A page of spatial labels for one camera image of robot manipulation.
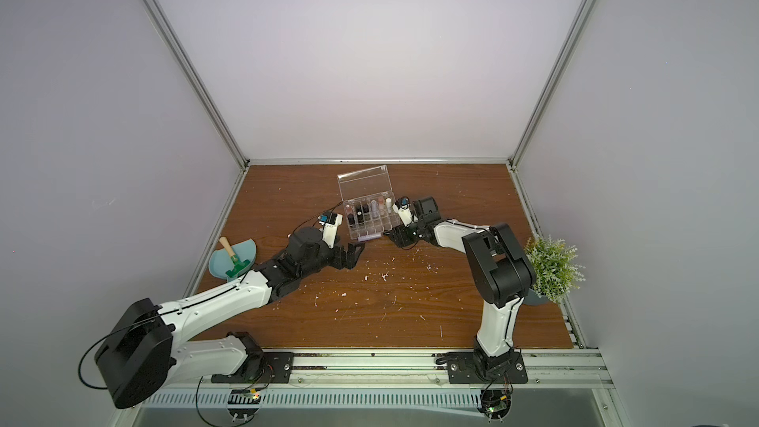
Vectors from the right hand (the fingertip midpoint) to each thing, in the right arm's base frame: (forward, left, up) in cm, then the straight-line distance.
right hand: (399, 226), depth 97 cm
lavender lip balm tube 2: (-4, +10, -2) cm, 11 cm away
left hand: (-12, +12, +11) cm, 21 cm away
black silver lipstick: (+1, +13, +5) cm, 14 cm away
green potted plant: (-20, -40, +13) cm, 47 cm away
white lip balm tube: (+7, +4, +2) cm, 8 cm away
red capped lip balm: (+7, +6, +2) cm, 9 cm away
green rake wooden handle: (-14, +51, -1) cm, 53 cm away
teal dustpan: (-13, +58, -2) cm, 59 cm away
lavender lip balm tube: (+6, +9, +2) cm, 11 cm away
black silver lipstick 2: (+5, +12, +2) cm, 13 cm away
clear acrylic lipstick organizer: (+7, +11, +3) cm, 13 cm away
